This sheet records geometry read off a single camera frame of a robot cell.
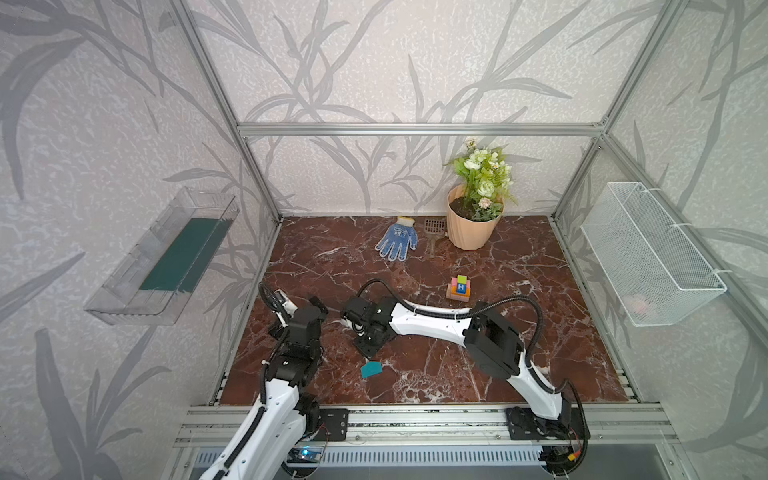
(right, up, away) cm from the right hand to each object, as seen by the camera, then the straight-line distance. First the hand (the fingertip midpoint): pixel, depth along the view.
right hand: (364, 339), depth 87 cm
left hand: (-16, +15, -5) cm, 23 cm away
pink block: (+28, +16, +9) cm, 34 cm away
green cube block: (+31, +16, +9) cm, 36 cm away
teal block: (+3, -7, -5) cm, 9 cm away
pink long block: (+29, +11, +8) cm, 31 cm away
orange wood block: (+32, +12, +8) cm, 35 cm away
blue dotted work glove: (+9, +31, +28) cm, 43 cm away
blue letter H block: (+30, +14, +6) cm, 34 cm away
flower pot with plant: (+37, +41, +15) cm, 57 cm away
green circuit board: (-12, -22, -16) cm, 30 cm away
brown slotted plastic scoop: (+24, +34, +28) cm, 50 cm away
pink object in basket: (+70, +13, -14) cm, 72 cm away
